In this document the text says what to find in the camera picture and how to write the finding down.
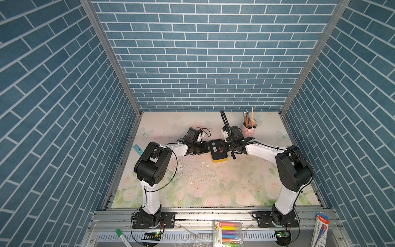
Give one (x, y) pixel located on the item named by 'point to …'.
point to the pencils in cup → (248, 123)
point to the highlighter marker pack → (227, 234)
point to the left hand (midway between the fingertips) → (213, 150)
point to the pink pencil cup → (248, 132)
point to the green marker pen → (123, 238)
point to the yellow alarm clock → (217, 151)
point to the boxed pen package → (319, 235)
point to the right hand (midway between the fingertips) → (221, 146)
